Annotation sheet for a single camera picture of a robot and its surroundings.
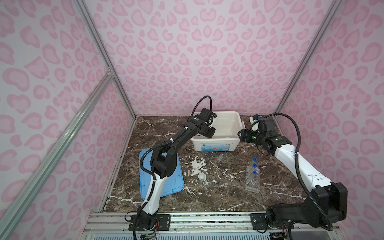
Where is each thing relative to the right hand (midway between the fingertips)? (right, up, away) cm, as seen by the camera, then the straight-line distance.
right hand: (244, 132), depth 83 cm
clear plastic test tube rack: (+6, -28, +5) cm, 29 cm away
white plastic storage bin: (-7, -5, +18) cm, 20 cm away
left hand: (-16, +1, +12) cm, 20 cm away
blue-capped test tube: (+11, -18, +15) cm, 26 cm away
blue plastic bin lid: (-39, -29, +3) cm, 49 cm away
